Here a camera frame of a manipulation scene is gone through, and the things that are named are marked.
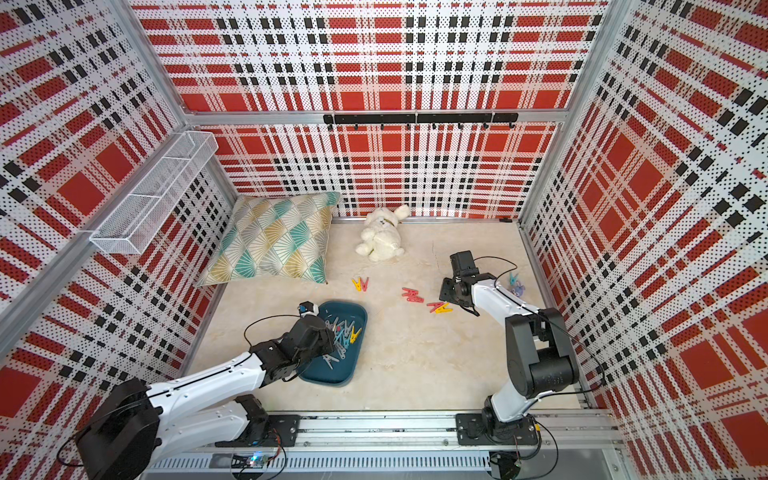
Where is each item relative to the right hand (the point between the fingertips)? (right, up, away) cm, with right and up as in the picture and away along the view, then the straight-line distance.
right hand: (453, 292), depth 94 cm
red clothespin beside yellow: (-29, +1, +8) cm, 30 cm away
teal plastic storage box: (-33, -21, -10) cm, 40 cm away
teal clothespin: (-34, -14, -5) cm, 37 cm away
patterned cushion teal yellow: (-57, +17, 0) cm, 60 cm away
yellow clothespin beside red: (-31, +1, +8) cm, 32 cm away
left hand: (-36, -12, -7) cm, 38 cm away
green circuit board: (-52, -36, -24) cm, 68 cm away
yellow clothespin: (-31, -12, -5) cm, 34 cm away
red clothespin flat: (-13, -2, +5) cm, 14 cm away
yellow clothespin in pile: (-3, -6, +2) cm, 7 cm away
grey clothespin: (-38, -18, -9) cm, 43 cm away
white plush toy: (-24, +17, +9) cm, 31 cm away
